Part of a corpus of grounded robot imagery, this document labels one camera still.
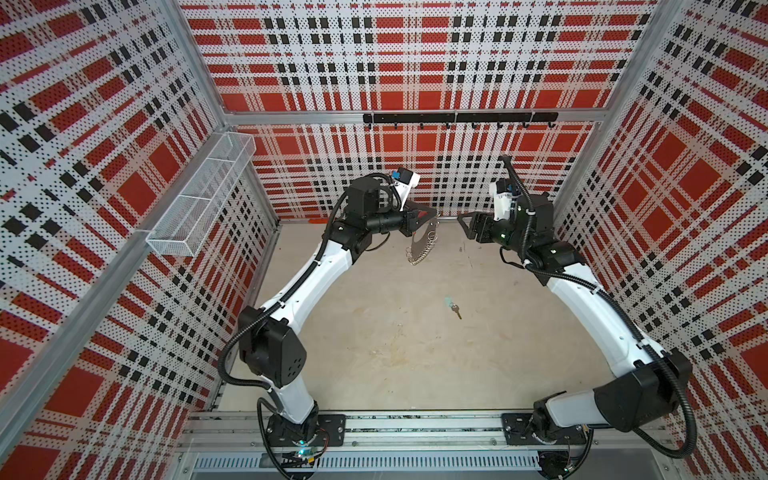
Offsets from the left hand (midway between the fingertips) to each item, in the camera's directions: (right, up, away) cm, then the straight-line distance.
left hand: (435, 217), depth 72 cm
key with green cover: (+9, -27, +24) cm, 37 cm away
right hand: (+9, 0, +2) cm, 9 cm away
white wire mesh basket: (-76, +1, +21) cm, 79 cm away
